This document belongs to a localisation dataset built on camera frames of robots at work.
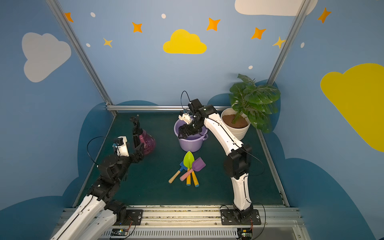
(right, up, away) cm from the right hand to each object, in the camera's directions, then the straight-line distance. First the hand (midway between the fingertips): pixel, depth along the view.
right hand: (186, 133), depth 84 cm
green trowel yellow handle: (+1, -18, +9) cm, 20 cm away
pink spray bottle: (-26, -6, +13) cm, 29 cm away
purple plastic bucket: (+4, -7, +13) cm, 16 cm away
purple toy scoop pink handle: (+6, -21, +9) cm, 23 cm away
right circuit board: (+29, -48, -12) cm, 58 cm away
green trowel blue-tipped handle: (+5, -27, +2) cm, 28 cm away
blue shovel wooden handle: (-3, -21, +7) cm, 23 cm away
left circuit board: (-32, -48, -12) cm, 59 cm away
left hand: (-25, -4, -10) cm, 27 cm away
